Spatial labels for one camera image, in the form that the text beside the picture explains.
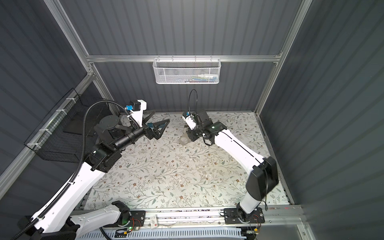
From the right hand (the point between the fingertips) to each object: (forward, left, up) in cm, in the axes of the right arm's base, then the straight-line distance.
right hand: (191, 131), depth 81 cm
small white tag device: (-39, +18, -20) cm, 48 cm away
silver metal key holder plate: (-1, +4, -7) cm, 8 cm away
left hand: (-9, +11, +22) cm, 26 cm away
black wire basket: (-9, +62, +8) cm, 64 cm away
